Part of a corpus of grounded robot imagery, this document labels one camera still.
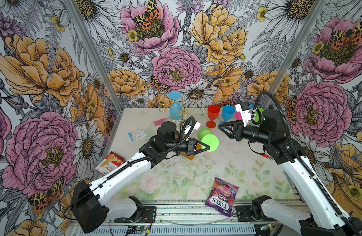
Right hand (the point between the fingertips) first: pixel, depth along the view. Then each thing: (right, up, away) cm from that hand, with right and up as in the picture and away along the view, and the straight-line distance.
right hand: (220, 129), depth 64 cm
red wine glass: (+3, +9, +36) cm, 37 cm away
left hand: (-6, -10, -1) cm, 11 cm away
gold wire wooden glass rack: (-16, +8, +13) cm, 22 cm away
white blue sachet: (-49, -6, +41) cm, 65 cm away
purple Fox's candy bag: (+4, -36, +14) cm, 39 cm away
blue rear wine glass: (-21, +9, +27) cm, 35 cm away
